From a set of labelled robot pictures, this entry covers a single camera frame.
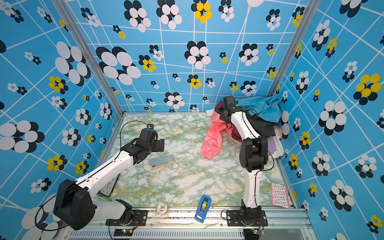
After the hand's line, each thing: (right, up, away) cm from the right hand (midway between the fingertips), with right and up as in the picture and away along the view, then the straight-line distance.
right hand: (227, 117), depth 98 cm
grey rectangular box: (-45, -28, -7) cm, 54 cm away
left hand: (-44, -15, -13) cm, 48 cm away
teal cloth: (+25, +6, -3) cm, 26 cm away
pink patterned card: (+25, -44, -18) cm, 54 cm away
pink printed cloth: (-9, -16, +4) cm, 19 cm away
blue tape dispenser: (-17, -47, -26) cm, 56 cm away
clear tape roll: (-39, -48, -23) cm, 66 cm away
